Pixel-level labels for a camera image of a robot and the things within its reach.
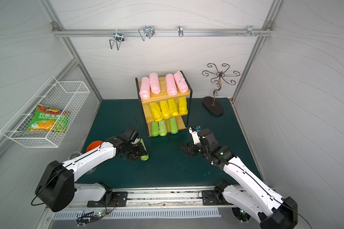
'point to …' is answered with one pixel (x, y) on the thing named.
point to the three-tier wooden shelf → (182, 119)
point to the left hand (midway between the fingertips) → (146, 154)
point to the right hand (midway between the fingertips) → (186, 144)
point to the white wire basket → (66, 96)
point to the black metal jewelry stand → (208, 102)
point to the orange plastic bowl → (93, 145)
